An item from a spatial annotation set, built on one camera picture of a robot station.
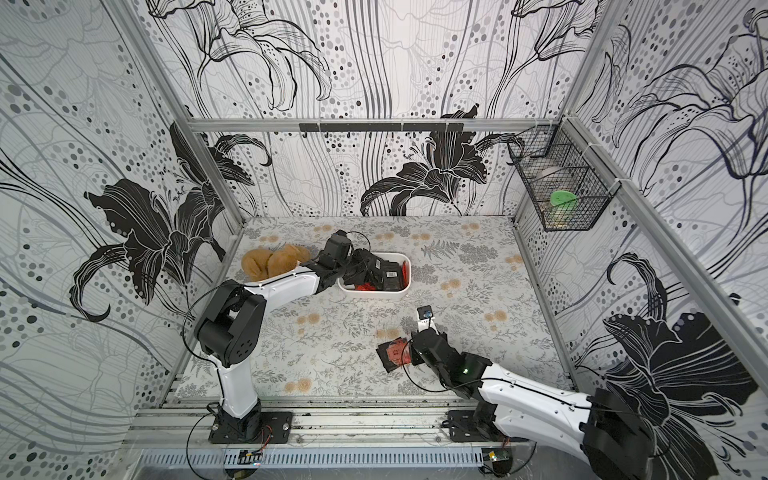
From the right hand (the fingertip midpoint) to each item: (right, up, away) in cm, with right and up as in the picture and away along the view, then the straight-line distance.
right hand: (416, 332), depth 83 cm
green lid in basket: (+39, +38, -3) cm, 55 cm away
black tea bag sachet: (-9, +15, +13) cm, 22 cm away
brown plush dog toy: (-50, +19, +11) cm, 54 cm away
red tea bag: (-3, +16, +13) cm, 21 cm away
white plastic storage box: (-16, +10, +12) cm, 22 cm away
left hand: (-13, +19, +12) cm, 26 cm away
